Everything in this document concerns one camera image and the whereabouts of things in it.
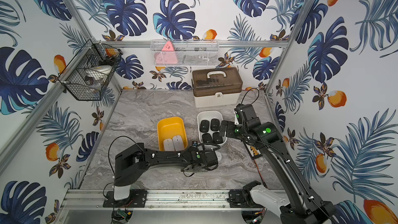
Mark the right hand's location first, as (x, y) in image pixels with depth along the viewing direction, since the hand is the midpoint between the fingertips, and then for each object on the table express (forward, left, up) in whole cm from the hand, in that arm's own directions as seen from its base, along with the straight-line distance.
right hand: (229, 128), depth 72 cm
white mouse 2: (+4, +27, -23) cm, 36 cm away
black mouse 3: (+16, +5, -22) cm, 27 cm away
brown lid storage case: (+32, +4, -4) cm, 32 cm away
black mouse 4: (+6, +4, -22) cm, 23 cm away
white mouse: (+2, +32, -21) cm, 39 cm away
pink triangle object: (+41, +33, +12) cm, 54 cm away
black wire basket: (+21, +76, +7) cm, 79 cm away
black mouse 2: (+15, +11, -21) cm, 28 cm away
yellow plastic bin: (+15, +34, -24) cm, 44 cm away
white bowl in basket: (+26, +65, +12) cm, 71 cm away
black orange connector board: (-2, -17, -23) cm, 29 cm away
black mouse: (+7, +10, -22) cm, 25 cm away
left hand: (-9, +14, -22) cm, 28 cm away
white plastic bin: (+24, +8, -22) cm, 33 cm away
